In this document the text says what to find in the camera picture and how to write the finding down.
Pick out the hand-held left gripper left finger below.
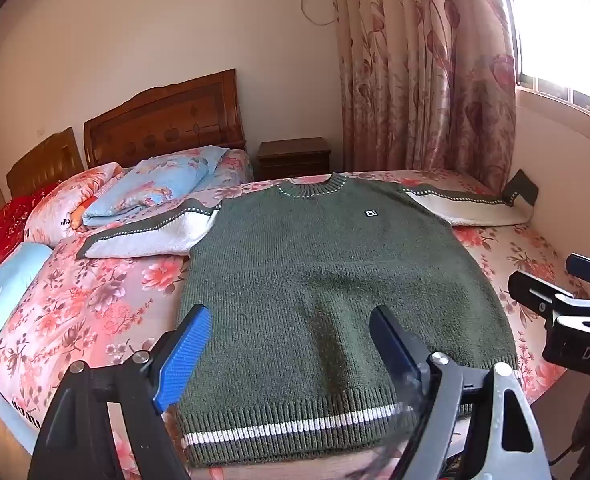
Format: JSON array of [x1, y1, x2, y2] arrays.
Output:
[[28, 304, 213, 480]]

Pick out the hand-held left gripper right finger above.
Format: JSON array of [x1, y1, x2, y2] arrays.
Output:
[[369, 304, 553, 480]]

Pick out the green knitted sweater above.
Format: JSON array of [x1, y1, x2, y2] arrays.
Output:
[[75, 172, 540, 468]]

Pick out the bed with floral sheet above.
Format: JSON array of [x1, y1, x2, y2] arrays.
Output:
[[0, 150, 590, 480]]

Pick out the blue floral folded quilt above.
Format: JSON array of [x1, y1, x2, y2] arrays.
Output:
[[82, 145, 231, 228]]

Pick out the light blue pillow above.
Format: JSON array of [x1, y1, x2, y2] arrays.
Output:
[[0, 242, 54, 346]]

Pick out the orange floral pillow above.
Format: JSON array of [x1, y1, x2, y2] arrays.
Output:
[[24, 162, 124, 246]]

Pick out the dark wooden nightstand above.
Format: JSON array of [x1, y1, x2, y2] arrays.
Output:
[[256, 136, 332, 182]]

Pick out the red blanket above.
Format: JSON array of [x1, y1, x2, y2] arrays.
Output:
[[0, 182, 59, 296]]

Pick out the small wooden headboard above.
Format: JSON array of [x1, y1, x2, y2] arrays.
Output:
[[6, 127, 86, 199]]

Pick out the large carved wooden headboard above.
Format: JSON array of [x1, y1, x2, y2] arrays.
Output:
[[82, 69, 247, 169]]

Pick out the window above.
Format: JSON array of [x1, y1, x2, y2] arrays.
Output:
[[495, 0, 590, 124]]

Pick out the floral pink curtain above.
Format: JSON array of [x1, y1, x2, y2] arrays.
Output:
[[325, 0, 520, 193]]

